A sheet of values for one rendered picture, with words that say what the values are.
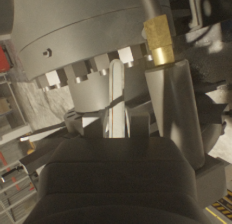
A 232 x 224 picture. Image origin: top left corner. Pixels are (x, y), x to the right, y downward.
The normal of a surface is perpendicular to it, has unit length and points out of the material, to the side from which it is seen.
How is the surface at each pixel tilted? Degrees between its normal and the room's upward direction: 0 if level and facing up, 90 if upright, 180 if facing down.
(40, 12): 31
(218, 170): 67
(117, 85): 49
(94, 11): 57
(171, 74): 45
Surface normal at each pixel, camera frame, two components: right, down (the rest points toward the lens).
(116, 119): -0.01, 0.26
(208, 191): 0.29, 0.16
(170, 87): -0.23, 0.32
